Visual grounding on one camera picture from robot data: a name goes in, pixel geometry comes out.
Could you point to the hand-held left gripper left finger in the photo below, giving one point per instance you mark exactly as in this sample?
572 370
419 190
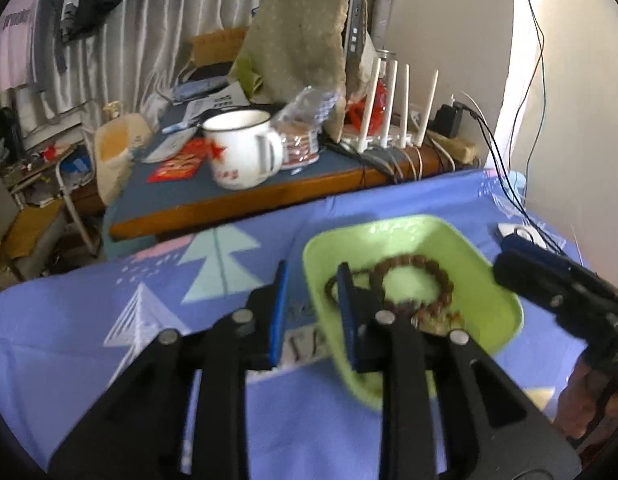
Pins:
280 310

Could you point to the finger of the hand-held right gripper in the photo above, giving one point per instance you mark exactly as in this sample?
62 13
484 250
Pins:
549 287
534 251

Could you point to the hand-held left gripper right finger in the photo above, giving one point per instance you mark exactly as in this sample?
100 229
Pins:
346 320

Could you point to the green square plate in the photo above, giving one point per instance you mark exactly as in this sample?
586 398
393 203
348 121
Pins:
489 310

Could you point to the amber pendant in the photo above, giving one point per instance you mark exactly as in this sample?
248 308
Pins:
441 321

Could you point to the person's right hand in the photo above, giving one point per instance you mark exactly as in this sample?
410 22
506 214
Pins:
584 405

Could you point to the white charging puck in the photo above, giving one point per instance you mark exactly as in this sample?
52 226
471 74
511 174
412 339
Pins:
519 232

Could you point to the wooden desk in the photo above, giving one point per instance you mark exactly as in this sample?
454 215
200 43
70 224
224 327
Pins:
189 205

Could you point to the black power adapter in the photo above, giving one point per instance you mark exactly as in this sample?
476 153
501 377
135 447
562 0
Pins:
448 120

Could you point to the white enamel mug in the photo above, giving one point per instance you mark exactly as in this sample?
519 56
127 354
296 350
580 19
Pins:
239 152

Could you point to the red envelope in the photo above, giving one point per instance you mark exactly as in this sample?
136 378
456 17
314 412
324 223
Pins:
179 165

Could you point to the clear plastic bag of snacks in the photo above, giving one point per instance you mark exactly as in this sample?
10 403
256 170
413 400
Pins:
301 130

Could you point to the blue printed tablecloth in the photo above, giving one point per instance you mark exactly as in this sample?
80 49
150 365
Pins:
89 310

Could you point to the white router with antennas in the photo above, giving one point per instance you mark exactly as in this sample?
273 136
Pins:
384 125

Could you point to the glass jar with red contents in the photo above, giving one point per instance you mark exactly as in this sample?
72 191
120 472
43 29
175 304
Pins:
376 90

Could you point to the beige cushion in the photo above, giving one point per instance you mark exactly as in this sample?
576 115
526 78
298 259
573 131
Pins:
116 155

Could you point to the grey dotted dust cover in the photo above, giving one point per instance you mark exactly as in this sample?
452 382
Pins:
299 35

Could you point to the pink t-shirt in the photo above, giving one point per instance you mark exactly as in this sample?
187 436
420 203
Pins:
9 55

